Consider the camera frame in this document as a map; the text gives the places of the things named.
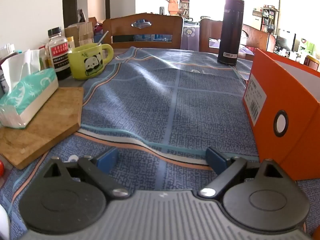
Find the black thermos flask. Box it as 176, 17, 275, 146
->
217, 0, 245, 66

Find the brown cardboard box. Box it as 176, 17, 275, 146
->
64, 22, 94, 47

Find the wooden chair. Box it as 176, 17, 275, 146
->
199, 19, 277, 60
102, 12, 184, 50

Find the orange cardboard box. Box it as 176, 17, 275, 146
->
242, 48, 320, 181

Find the lilac flowered cloth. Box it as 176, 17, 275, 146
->
181, 21, 201, 51

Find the teal tissue pack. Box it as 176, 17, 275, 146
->
0, 44, 59, 129

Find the wooden cutting board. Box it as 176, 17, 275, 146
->
0, 87, 84, 170

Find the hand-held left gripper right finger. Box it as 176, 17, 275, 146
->
199, 147, 288, 198

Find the black television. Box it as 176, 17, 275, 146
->
274, 29, 297, 53

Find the tall cluttered bookshelf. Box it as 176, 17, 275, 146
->
260, 4, 280, 33

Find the green panda mug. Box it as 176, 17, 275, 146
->
68, 43, 114, 80

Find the black cap labelled bottle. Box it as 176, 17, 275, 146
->
46, 27, 72, 81

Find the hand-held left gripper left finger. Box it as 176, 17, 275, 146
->
42, 147, 130, 200

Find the blue plaid tablecloth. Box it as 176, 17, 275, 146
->
0, 46, 320, 240

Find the orange paper bag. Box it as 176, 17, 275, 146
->
169, 0, 180, 15

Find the green box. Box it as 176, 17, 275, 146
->
299, 39, 317, 56

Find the small bookshelf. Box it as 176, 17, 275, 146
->
179, 0, 190, 16

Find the dark labelled bottle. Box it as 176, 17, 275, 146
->
0, 56, 12, 98

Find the white air conditioner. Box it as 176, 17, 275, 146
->
252, 10, 263, 29

